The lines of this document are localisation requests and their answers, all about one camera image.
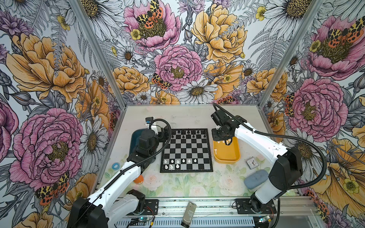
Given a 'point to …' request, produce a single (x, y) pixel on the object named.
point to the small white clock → (252, 163)
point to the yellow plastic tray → (230, 154)
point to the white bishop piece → (177, 166)
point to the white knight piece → (171, 166)
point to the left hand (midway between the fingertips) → (161, 130)
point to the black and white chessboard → (188, 150)
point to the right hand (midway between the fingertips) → (218, 141)
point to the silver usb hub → (188, 214)
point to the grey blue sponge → (255, 179)
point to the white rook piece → (166, 166)
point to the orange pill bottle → (139, 180)
